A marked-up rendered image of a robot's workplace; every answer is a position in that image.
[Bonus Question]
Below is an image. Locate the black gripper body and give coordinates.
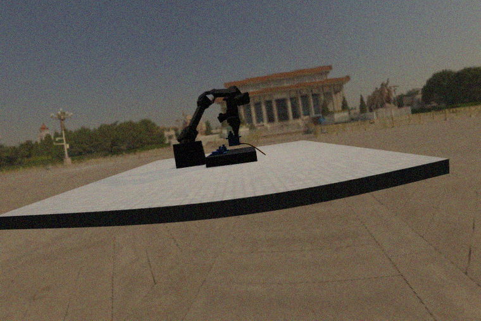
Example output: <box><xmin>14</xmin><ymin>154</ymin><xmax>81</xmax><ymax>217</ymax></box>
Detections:
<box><xmin>227</xmin><ymin>106</ymin><xmax>240</xmax><ymax>124</ymax></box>

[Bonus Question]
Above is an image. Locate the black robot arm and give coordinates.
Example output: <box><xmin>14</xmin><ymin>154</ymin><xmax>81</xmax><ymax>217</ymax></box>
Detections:
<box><xmin>177</xmin><ymin>86</ymin><xmax>250</xmax><ymax>144</ymax></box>

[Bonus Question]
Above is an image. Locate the blue rectangular block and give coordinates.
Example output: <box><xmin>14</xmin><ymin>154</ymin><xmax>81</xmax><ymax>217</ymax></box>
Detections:
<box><xmin>226</xmin><ymin>131</ymin><xmax>266</xmax><ymax>155</ymax></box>

